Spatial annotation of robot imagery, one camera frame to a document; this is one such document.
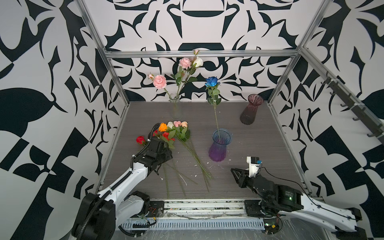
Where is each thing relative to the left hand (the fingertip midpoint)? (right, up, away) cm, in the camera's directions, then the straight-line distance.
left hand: (169, 150), depth 86 cm
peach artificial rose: (+7, +14, +17) cm, 23 cm away
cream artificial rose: (-2, +14, +16) cm, 21 cm away
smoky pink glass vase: (+51, +20, +17) cm, 57 cm away
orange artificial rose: (-7, +12, +15) cm, 20 cm away
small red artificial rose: (-4, +8, +10) cm, 13 cm away
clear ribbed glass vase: (+2, +24, +19) cm, 30 cm away
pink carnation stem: (-4, +37, -6) cm, 38 cm away
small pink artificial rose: (+3, +15, +16) cm, 22 cm away
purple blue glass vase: (+28, +8, -5) cm, 30 cm away
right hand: (+32, -8, -11) cm, 35 cm away
